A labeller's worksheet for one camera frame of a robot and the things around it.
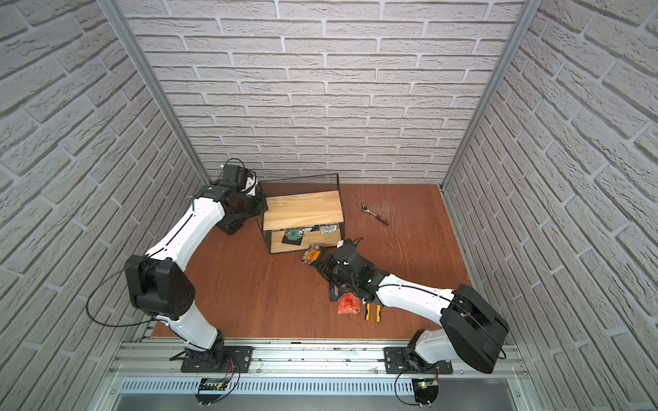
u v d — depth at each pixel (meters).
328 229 1.00
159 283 0.45
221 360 0.67
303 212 0.91
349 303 0.84
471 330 0.42
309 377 0.72
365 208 1.10
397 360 0.73
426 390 0.69
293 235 1.00
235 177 0.67
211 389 0.71
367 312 0.82
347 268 0.62
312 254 0.85
